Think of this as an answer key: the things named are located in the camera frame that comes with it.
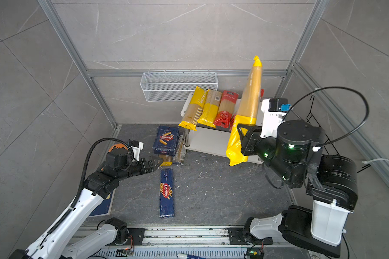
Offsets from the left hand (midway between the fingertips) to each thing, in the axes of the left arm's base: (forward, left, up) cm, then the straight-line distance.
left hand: (157, 158), depth 71 cm
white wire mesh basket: (+51, +2, +4) cm, 52 cm away
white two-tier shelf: (+23, -26, -16) cm, 38 cm away
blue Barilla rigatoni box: (+24, 0, -18) cm, 30 cm away
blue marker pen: (-35, -10, -23) cm, 43 cm away
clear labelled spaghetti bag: (+15, -7, -22) cm, 27 cm away
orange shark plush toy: (+20, +29, -16) cm, 39 cm away
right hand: (-7, -30, +28) cm, 42 cm away
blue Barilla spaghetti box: (-8, -2, -22) cm, 23 cm away
